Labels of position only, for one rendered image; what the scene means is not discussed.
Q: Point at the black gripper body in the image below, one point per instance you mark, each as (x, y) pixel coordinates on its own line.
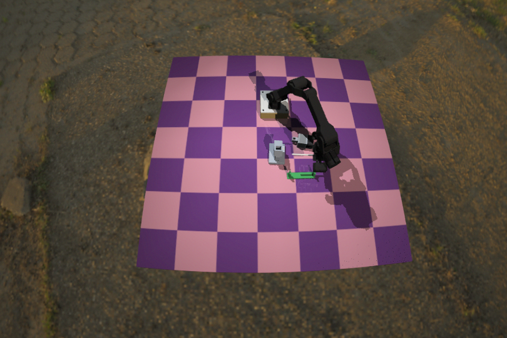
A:
(319, 166)

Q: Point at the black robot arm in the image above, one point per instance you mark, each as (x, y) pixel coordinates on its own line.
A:
(327, 138)

